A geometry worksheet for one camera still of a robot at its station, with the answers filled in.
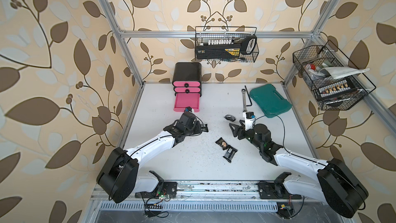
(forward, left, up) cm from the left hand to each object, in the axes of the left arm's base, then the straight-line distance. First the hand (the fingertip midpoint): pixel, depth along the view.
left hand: (201, 125), depth 85 cm
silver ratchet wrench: (+36, -32, -10) cm, 49 cm away
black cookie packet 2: (-12, -16, -10) cm, 22 cm away
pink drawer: (+28, +10, -2) cm, 30 cm away
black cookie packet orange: (-6, -12, -8) cm, 16 cm away
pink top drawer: (+28, +10, +4) cm, 30 cm away
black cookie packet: (-1, -2, -2) cm, 3 cm away
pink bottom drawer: (+25, +13, -9) cm, 29 cm away
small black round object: (+11, -18, -9) cm, 23 cm away
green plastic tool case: (+23, -47, -7) cm, 53 cm away
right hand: (+1, -19, +1) cm, 19 cm away
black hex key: (+30, -34, -10) cm, 46 cm away
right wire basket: (+27, -59, +23) cm, 69 cm away
